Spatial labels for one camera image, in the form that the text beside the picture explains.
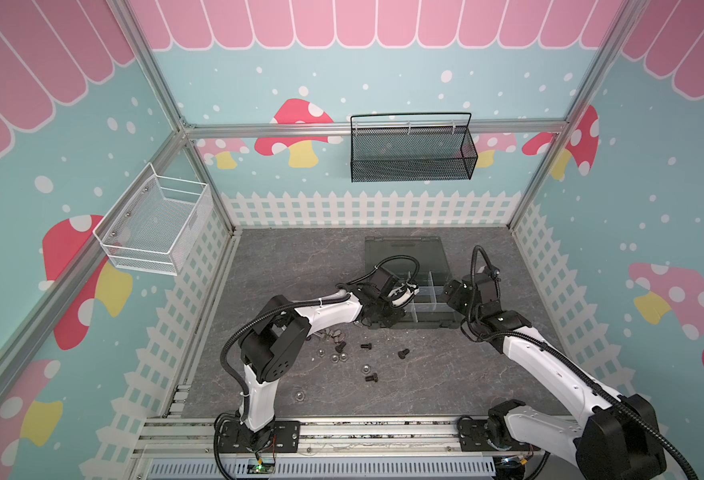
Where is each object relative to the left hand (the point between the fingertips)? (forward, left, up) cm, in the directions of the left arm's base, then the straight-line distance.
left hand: (398, 314), depth 91 cm
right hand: (+3, -15, +10) cm, 18 cm away
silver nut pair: (-13, +19, -4) cm, 23 cm away
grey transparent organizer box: (+4, -10, -3) cm, 11 cm away
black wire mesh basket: (+45, +3, +30) cm, 54 cm away
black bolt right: (-11, -1, -4) cm, 12 cm away
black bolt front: (-18, +8, -4) cm, 20 cm away
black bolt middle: (-9, +9, -4) cm, 13 cm away
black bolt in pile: (-9, +18, -4) cm, 20 cm away
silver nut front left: (-23, +28, -4) cm, 36 cm away
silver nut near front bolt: (-15, +10, -4) cm, 19 cm away
